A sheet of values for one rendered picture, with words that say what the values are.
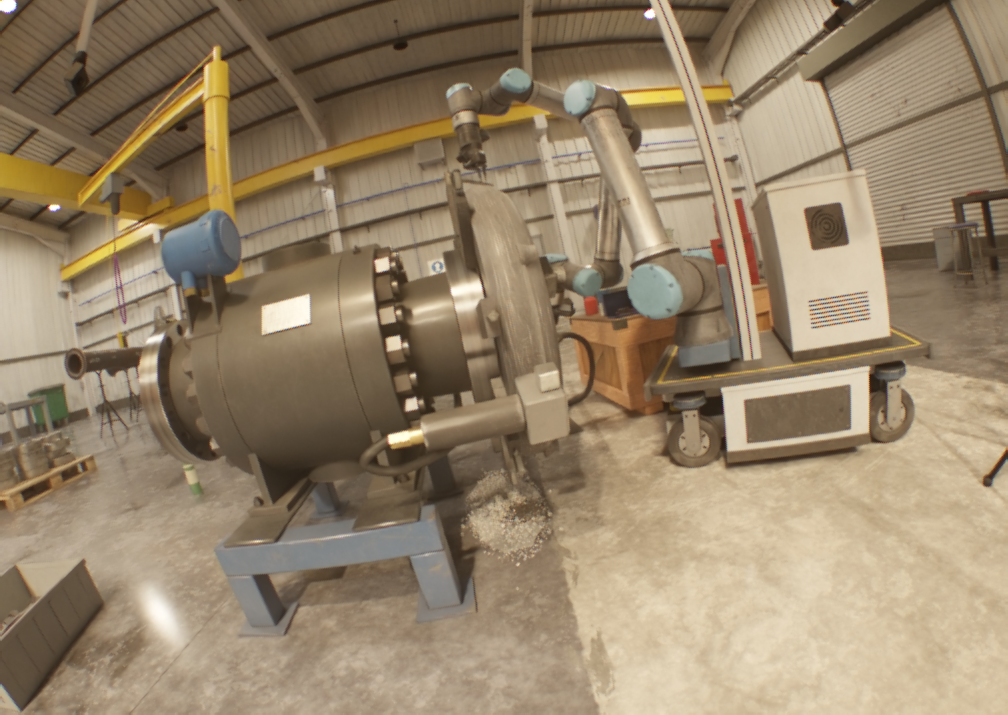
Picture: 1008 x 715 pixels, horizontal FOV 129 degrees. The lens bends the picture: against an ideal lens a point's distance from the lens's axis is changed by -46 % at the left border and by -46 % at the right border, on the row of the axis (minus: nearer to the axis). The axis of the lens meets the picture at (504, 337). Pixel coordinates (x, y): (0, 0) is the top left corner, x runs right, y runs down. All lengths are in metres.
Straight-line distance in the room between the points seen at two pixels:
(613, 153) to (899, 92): 9.16
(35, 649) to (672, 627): 1.58
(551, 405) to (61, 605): 1.54
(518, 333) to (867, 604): 0.89
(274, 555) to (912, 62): 10.27
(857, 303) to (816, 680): 1.01
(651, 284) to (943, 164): 8.75
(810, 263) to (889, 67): 9.08
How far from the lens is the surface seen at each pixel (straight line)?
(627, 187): 1.25
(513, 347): 0.90
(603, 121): 1.32
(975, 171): 9.24
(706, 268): 1.35
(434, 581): 1.05
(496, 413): 0.86
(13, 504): 4.26
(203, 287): 1.24
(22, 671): 1.50
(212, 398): 1.15
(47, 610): 1.60
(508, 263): 0.91
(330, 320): 1.02
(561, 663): 0.90
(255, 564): 1.14
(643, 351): 2.10
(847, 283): 1.43
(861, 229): 1.44
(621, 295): 2.24
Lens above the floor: 0.66
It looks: 5 degrees down
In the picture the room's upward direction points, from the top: 12 degrees counter-clockwise
